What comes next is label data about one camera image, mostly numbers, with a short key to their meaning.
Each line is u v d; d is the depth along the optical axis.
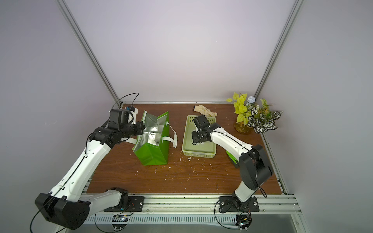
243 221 0.70
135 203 0.73
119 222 0.72
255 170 0.45
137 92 0.63
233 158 0.88
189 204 0.75
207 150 0.92
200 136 0.63
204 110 1.14
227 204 0.72
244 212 0.69
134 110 0.69
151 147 0.72
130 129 0.63
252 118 0.79
